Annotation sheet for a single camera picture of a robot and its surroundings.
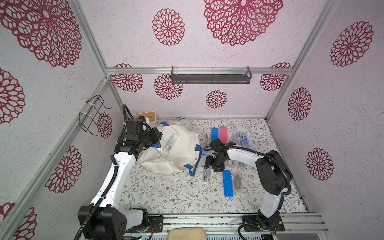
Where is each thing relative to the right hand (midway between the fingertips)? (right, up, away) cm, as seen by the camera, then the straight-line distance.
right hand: (206, 166), depth 92 cm
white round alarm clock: (-14, +28, +21) cm, 38 cm away
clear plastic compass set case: (+23, +17, +17) cm, 34 cm away
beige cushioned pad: (-11, -25, -24) cm, 36 cm away
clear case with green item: (+18, -8, -5) cm, 20 cm away
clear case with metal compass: (-23, +14, +5) cm, 27 cm away
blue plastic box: (+8, +20, +21) cm, 30 cm away
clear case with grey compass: (0, -4, -2) cm, 5 cm away
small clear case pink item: (+2, +16, +15) cm, 22 cm away
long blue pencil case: (+12, -9, -4) cm, 16 cm away
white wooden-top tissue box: (-41, +34, +25) cm, 59 cm away
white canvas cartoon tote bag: (-18, +11, +5) cm, 22 cm away
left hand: (-24, +20, -14) cm, 35 cm away
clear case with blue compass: (+29, +16, +14) cm, 36 cm away
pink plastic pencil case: (+15, +20, +19) cm, 31 cm away
